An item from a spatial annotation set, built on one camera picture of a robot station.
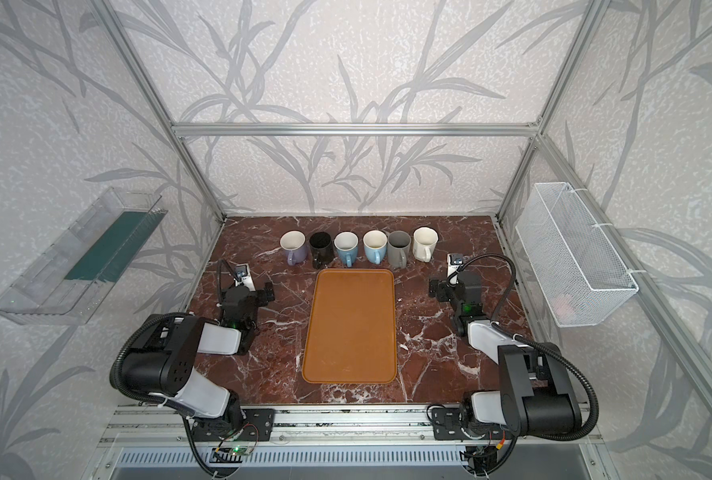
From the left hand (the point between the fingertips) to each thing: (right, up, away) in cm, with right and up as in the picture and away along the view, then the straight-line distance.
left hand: (254, 269), depth 93 cm
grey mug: (+46, +8, +6) cm, 47 cm away
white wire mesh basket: (+80, +2, -32) cm, 86 cm away
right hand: (+62, +1, -1) cm, 62 cm away
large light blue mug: (+38, +8, +9) cm, 40 cm away
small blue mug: (+28, +8, +9) cm, 31 cm away
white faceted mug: (+55, +9, +7) cm, 56 cm away
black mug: (+19, +6, +9) cm, 22 cm away
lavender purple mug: (+9, +8, +14) cm, 19 cm away
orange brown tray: (+31, -18, -2) cm, 36 cm away
